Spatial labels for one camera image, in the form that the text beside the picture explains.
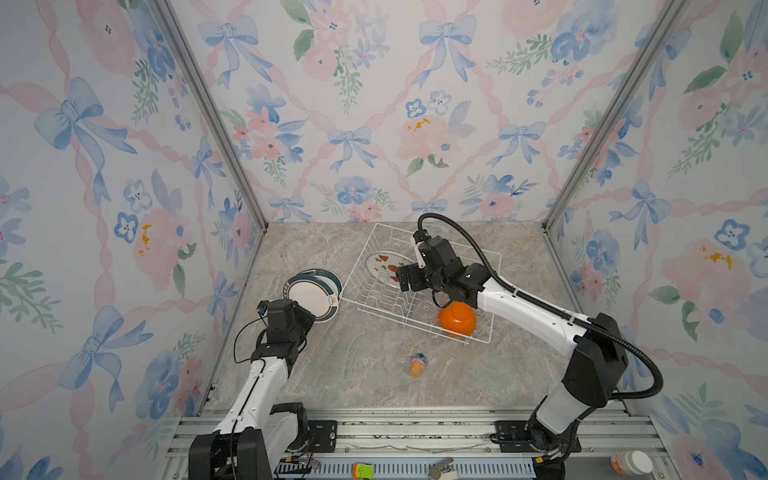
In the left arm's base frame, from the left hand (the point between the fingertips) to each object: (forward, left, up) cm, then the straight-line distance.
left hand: (310, 307), depth 87 cm
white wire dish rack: (+12, -17, -7) cm, 22 cm away
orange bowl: (-2, -43, -2) cm, 43 cm away
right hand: (+7, -29, +11) cm, 31 cm away
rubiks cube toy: (-38, -17, -7) cm, 42 cm away
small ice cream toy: (-14, -31, -6) cm, 35 cm away
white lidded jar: (-36, -76, -2) cm, 84 cm away
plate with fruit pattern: (+15, -21, +1) cm, 26 cm away
